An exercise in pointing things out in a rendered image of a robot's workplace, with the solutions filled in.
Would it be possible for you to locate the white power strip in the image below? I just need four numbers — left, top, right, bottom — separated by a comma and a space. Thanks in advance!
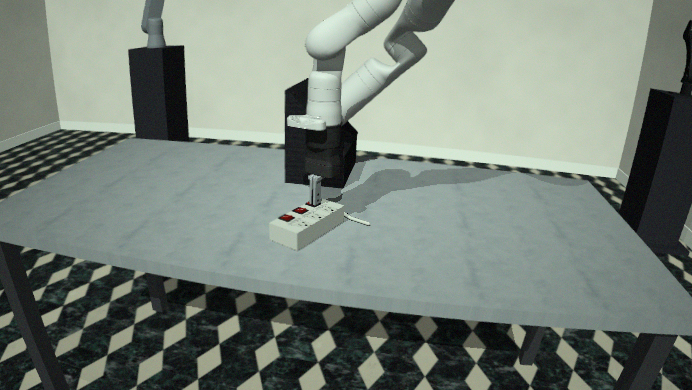
269, 198, 370, 251

